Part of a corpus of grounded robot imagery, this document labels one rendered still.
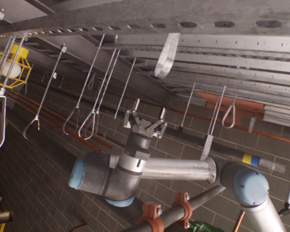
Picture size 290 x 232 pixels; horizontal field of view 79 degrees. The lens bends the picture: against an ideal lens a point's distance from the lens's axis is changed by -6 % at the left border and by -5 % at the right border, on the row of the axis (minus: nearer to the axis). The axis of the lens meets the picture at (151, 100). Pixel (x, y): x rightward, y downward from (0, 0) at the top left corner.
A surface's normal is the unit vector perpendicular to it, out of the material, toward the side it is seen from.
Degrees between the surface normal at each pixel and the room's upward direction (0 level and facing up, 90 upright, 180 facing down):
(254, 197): 85
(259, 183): 85
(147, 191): 90
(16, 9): 90
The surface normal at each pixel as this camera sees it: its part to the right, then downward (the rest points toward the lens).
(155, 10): -0.53, -0.26
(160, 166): 0.22, -0.56
